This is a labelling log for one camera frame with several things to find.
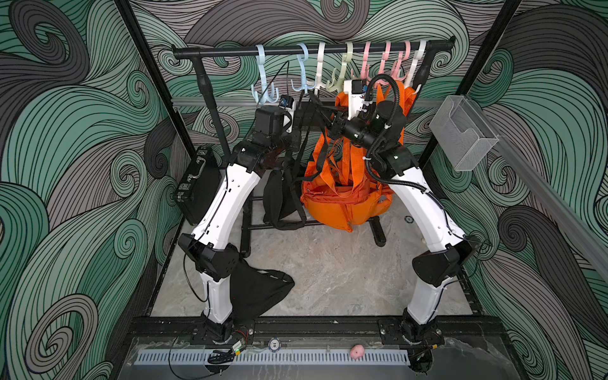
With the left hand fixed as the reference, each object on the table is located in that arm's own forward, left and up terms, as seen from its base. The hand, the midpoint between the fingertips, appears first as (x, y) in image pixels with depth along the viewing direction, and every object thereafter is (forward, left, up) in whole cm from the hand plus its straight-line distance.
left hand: (295, 124), depth 71 cm
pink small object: (-53, -19, -42) cm, 71 cm away
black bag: (-7, +5, -22) cm, 24 cm away
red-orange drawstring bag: (-4, -15, -15) cm, 22 cm away
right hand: (-5, -6, +8) cm, 11 cm away
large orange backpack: (-17, -16, -18) cm, 29 cm away
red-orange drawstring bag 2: (-13, -15, -16) cm, 25 cm away
